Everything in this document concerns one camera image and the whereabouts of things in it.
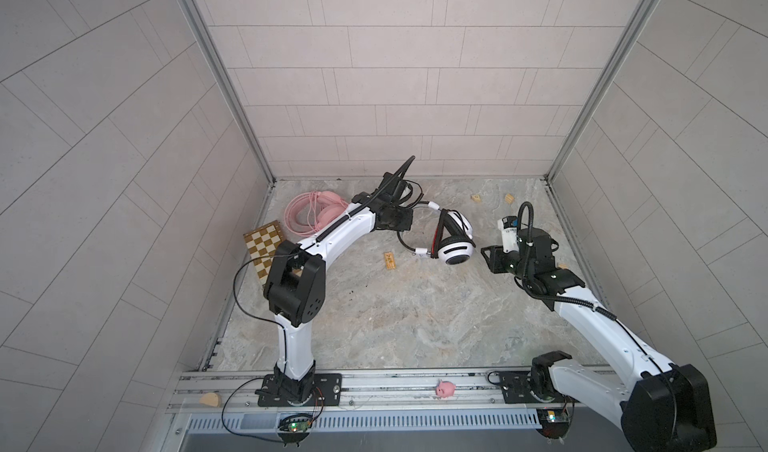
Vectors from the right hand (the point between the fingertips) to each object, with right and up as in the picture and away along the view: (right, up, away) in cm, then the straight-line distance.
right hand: (485, 249), depth 83 cm
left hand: (-19, +9, +6) cm, 21 cm away
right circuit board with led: (+11, -38, -15) cm, 42 cm away
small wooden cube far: (+16, +15, +25) cm, 33 cm away
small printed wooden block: (-27, -6, +10) cm, 29 cm away
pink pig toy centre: (-13, -31, -14) cm, 36 cm away
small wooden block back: (+5, +15, +27) cm, 31 cm away
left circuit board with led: (-47, -36, -19) cm, 62 cm away
